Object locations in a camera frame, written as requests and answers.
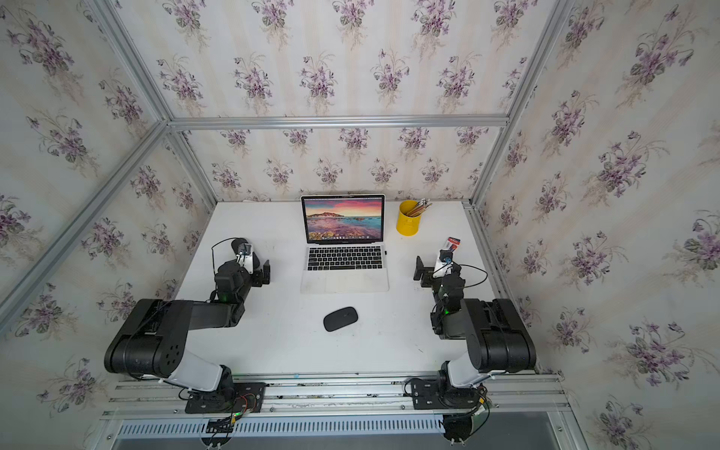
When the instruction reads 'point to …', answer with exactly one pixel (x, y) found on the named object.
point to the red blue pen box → (452, 244)
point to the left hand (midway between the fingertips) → (255, 261)
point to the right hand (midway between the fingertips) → (436, 258)
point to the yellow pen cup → (405, 224)
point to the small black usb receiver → (385, 252)
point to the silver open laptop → (344, 244)
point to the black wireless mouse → (340, 318)
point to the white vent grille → (287, 426)
